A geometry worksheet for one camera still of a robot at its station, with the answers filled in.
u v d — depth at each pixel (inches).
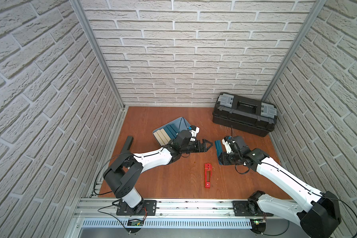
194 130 30.1
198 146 28.6
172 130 39.5
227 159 27.6
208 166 33.9
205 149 28.0
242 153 23.6
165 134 38.6
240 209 28.9
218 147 32.0
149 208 29.3
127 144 38.3
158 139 37.9
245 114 36.9
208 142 29.3
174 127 40.6
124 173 18.1
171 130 39.5
